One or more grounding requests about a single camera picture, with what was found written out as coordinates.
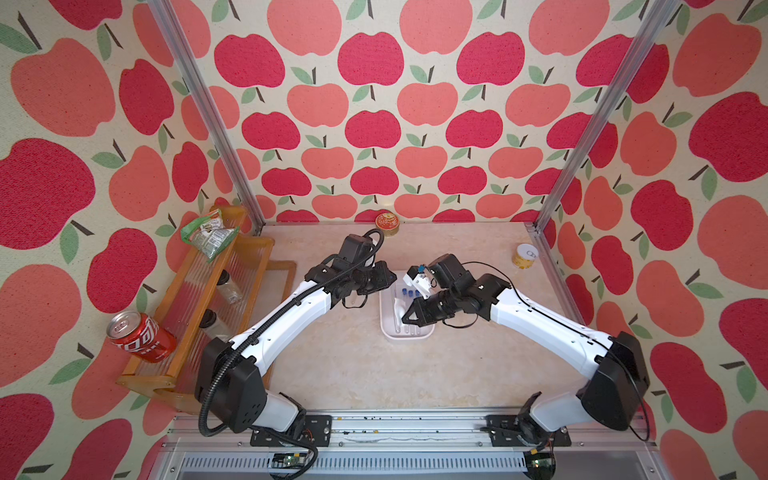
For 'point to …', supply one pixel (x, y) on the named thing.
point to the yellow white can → (525, 256)
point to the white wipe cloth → (399, 308)
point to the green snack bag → (209, 235)
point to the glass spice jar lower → (211, 323)
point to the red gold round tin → (388, 222)
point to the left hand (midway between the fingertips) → (399, 283)
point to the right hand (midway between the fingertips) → (404, 326)
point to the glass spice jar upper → (228, 288)
